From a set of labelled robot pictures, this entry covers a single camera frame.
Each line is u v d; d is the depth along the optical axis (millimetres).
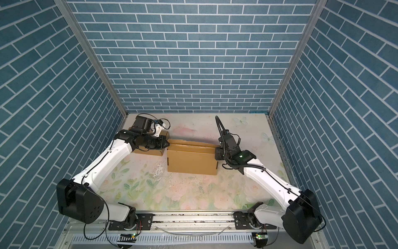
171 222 753
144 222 736
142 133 616
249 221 656
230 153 603
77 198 396
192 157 841
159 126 741
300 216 398
